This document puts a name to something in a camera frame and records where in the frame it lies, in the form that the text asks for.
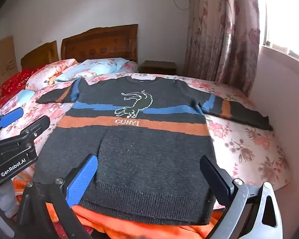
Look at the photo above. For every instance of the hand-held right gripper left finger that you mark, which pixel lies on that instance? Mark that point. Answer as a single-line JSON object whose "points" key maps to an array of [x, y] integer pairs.
{"points": [[81, 179]]}

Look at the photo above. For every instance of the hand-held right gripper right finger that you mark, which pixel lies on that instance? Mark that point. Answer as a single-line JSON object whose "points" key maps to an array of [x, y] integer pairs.
{"points": [[218, 180]]}

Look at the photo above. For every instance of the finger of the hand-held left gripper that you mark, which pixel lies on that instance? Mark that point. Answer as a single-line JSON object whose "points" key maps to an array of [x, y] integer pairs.
{"points": [[33, 127], [10, 118]]}

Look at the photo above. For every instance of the dark striped knit sweater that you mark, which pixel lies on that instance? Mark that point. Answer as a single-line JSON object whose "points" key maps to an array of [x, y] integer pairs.
{"points": [[144, 159]]}

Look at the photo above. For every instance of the person's left hand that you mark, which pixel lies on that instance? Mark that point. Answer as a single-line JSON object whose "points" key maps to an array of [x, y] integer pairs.
{"points": [[5, 200]]}

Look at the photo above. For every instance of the light blue cloth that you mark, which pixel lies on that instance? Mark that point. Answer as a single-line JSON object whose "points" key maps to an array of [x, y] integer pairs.
{"points": [[25, 95]]}

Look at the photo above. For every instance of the red floral blanket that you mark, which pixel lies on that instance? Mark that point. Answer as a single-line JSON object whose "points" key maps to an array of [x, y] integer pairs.
{"points": [[15, 82]]}

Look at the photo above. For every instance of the floral pink bed sheet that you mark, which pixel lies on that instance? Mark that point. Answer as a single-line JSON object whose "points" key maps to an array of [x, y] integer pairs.
{"points": [[246, 144]]}

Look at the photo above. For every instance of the pink floral pillow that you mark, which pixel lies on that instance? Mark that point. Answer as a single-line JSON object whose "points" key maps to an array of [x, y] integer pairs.
{"points": [[47, 73]]}

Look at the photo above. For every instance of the flat cardboard box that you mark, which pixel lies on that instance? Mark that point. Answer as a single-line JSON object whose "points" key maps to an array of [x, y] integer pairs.
{"points": [[3, 59]]}

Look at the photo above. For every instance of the orange fleece blanket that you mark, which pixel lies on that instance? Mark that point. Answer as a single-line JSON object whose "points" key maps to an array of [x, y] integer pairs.
{"points": [[129, 229]]}

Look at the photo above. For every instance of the small wooden headboard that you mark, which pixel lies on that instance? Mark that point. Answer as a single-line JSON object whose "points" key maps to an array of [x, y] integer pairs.
{"points": [[39, 54]]}

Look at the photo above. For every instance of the light blue floral pillow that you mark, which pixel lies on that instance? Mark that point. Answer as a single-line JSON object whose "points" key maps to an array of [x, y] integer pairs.
{"points": [[94, 67]]}

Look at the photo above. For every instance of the large wooden headboard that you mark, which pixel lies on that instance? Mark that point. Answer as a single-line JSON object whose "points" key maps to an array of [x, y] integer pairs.
{"points": [[99, 44]]}

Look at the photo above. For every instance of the dark wooden nightstand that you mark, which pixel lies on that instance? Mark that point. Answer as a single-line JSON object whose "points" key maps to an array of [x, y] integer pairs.
{"points": [[159, 67]]}

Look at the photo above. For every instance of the floral pink curtain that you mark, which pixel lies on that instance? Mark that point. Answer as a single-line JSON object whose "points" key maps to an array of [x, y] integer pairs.
{"points": [[214, 29]]}

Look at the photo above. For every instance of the bright window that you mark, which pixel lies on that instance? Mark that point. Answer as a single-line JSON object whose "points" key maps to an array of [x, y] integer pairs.
{"points": [[284, 17]]}

